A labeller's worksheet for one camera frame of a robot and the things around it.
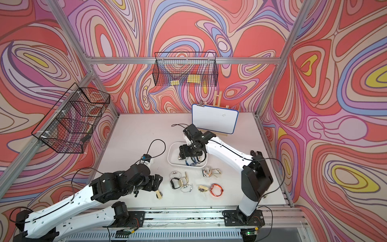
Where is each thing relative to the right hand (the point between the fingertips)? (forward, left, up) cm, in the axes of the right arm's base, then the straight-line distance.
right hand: (186, 156), depth 81 cm
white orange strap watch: (-4, -12, -13) cm, 18 cm away
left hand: (-13, +13, +3) cm, 19 cm away
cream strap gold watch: (-9, +3, -12) cm, 15 cm away
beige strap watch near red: (-14, -8, -10) cm, 19 cm away
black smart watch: (-11, +9, -11) cm, 17 cm away
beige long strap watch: (-16, +15, -10) cm, 25 cm away
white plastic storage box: (+11, +10, -14) cm, 20 cm away
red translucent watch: (-14, -15, -14) cm, 25 cm away
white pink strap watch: (-3, +8, -12) cm, 15 cm away
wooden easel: (+29, -20, +16) cm, 39 cm away
